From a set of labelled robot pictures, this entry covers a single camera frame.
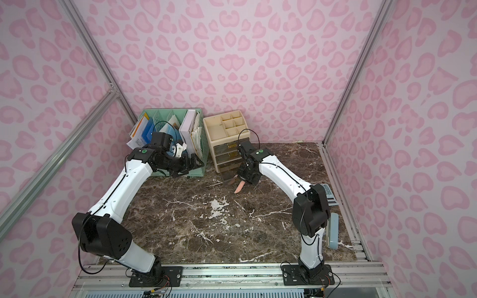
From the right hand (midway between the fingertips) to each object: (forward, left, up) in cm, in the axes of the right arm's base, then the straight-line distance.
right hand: (239, 179), depth 86 cm
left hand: (+1, +18, +10) cm, 20 cm away
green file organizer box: (+33, +36, +10) cm, 50 cm away
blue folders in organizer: (+24, +48, +10) cm, 54 cm away
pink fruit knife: (-4, -1, 0) cm, 4 cm away
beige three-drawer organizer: (+22, +7, +10) cm, 25 cm away
